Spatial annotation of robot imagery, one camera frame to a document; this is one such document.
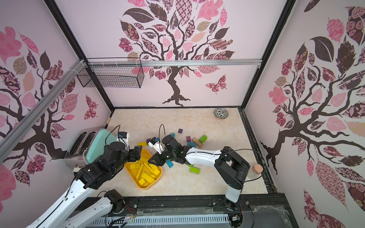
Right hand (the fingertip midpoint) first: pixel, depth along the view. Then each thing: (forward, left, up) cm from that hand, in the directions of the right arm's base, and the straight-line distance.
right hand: (150, 159), depth 77 cm
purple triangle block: (+20, +7, -12) cm, 25 cm away
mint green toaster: (+5, +34, +5) cm, 35 cm away
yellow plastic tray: (-2, +11, -11) cm, 16 cm away
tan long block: (+19, -27, -12) cm, 35 cm away
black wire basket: (+53, +29, +22) cm, 64 cm away
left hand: (+2, +6, +7) cm, 10 cm away
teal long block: (+1, -10, -11) cm, 14 cm away
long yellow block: (-7, +3, -11) cm, 13 cm away
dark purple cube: (+27, -16, -12) cm, 34 cm away
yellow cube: (-4, -2, -11) cm, 12 cm away
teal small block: (+16, -24, -13) cm, 32 cm away
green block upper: (+20, -32, -13) cm, 40 cm away
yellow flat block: (+17, +11, -13) cm, 24 cm away
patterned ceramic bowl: (+44, -49, -12) cm, 67 cm away
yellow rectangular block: (-1, 0, -11) cm, 11 cm away
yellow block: (-9, +6, -10) cm, 15 cm away
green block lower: (-2, -25, -13) cm, 28 cm away
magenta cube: (+21, -22, -13) cm, 33 cm away
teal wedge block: (+24, -11, -12) cm, 29 cm away
